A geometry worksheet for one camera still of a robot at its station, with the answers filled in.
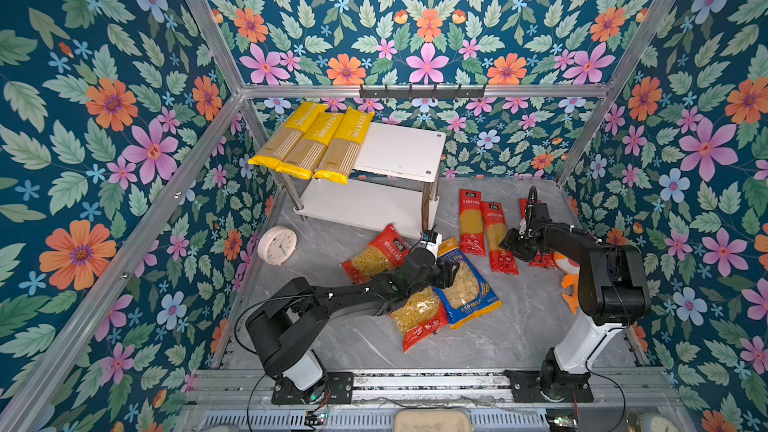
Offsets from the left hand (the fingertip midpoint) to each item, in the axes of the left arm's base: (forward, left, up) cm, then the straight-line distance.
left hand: (459, 260), depth 80 cm
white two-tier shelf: (+37, +18, -10) cm, 42 cm away
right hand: (+12, -20, -13) cm, 27 cm away
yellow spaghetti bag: (+26, +47, +21) cm, 58 cm away
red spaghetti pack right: (+5, -33, -13) cm, 36 cm away
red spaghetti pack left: (+22, -10, -13) cm, 28 cm away
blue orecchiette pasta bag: (-6, -3, -12) cm, 13 cm away
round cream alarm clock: (+13, +54, -7) cm, 56 cm away
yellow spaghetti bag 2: (+21, +39, +21) cm, 49 cm away
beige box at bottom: (-34, +11, -11) cm, 37 cm away
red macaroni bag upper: (+9, +21, -10) cm, 25 cm away
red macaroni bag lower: (-11, +12, -12) cm, 20 cm away
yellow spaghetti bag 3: (+25, +29, +21) cm, 44 cm away
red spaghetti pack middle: (+6, -17, -13) cm, 22 cm away
